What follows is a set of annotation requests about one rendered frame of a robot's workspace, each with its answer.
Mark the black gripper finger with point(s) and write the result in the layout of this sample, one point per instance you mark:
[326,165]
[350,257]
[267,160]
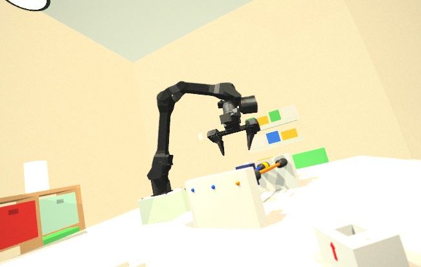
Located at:
[250,131]
[219,142]

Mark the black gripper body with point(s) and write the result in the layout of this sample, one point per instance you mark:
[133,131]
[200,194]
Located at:
[233,127]

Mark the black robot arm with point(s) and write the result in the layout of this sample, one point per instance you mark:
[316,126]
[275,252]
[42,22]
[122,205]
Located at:
[166,99]

